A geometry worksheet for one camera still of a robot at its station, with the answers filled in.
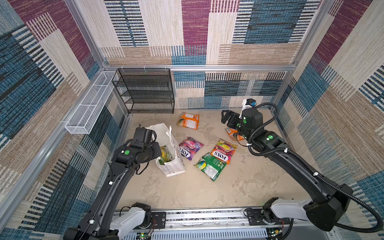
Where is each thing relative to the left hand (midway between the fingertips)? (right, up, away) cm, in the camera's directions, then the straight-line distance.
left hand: (158, 148), depth 73 cm
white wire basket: (-35, +14, -2) cm, 38 cm away
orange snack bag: (+14, +14, +38) cm, 43 cm away
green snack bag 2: (+1, -7, +16) cm, 17 cm away
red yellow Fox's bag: (+36, -5, +21) cm, 42 cm away
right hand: (+34, +15, 0) cm, 37 cm away
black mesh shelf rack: (-18, +36, +37) cm, 55 cm away
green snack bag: (+28, -13, +15) cm, 34 cm away
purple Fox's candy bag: (+14, -3, +23) cm, 27 cm away
